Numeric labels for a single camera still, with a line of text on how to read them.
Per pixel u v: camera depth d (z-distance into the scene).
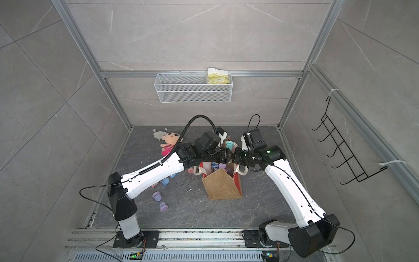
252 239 0.73
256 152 0.54
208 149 0.56
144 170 0.47
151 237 0.73
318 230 0.37
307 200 0.41
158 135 1.11
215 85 0.86
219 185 0.78
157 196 0.84
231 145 0.73
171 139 1.03
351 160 0.64
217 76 0.86
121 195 0.42
